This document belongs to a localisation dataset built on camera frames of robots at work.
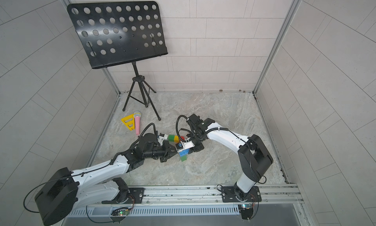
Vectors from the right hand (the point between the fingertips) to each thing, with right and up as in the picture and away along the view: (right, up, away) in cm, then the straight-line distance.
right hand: (189, 146), depth 82 cm
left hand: (-3, 0, -8) cm, 9 cm away
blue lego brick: (-2, -2, -5) cm, 6 cm away
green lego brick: (-11, +3, +7) cm, 13 cm away
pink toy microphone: (-36, +16, +17) cm, 43 cm away
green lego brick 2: (-3, -7, 0) cm, 8 cm away
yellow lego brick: (-8, +3, +5) cm, 10 cm away
